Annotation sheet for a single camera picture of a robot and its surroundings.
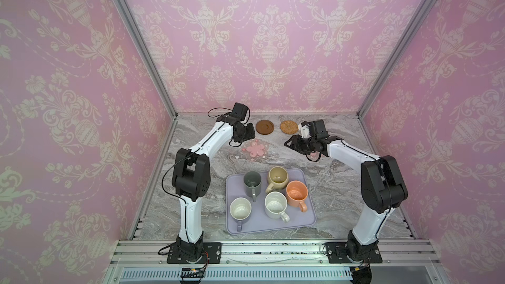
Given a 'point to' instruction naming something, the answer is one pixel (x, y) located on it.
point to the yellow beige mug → (277, 178)
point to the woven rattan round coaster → (288, 127)
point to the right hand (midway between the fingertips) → (288, 144)
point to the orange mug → (296, 192)
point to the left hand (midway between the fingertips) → (253, 135)
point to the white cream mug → (275, 205)
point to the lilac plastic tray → (258, 221)
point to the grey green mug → (252, 185)
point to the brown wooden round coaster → (264, 127)
